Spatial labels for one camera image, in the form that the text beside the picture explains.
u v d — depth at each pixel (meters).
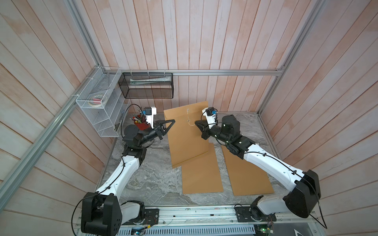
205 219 0.73
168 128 0.66
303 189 0.40
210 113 0.61
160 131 0.63
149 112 0.60
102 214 0.39
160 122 0.64
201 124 0.69
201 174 0.88
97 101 0.73
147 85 0.90
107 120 0.78
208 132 0.65
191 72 0.95
